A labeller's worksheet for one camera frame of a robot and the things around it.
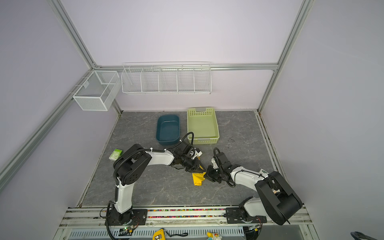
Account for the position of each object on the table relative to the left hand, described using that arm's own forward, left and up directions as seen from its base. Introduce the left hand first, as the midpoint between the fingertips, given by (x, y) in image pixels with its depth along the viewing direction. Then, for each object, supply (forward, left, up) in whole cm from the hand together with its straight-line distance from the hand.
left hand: (204, 173), depth 85 cm
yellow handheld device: (-26, +24, -2) cm, 36 cm away
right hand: (-1, 0, -3) cm, 3 cm away
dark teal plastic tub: (+36, +24, -3) cm, 43 cm away
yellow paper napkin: (-2, +4, -1) cm, 5 cm away
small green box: (+16, +55, -1) cm, 57 cm away
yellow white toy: (-29, -1, +1) cm, 30 cm away
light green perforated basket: (+40, -3, -2) cm, 40 cm away
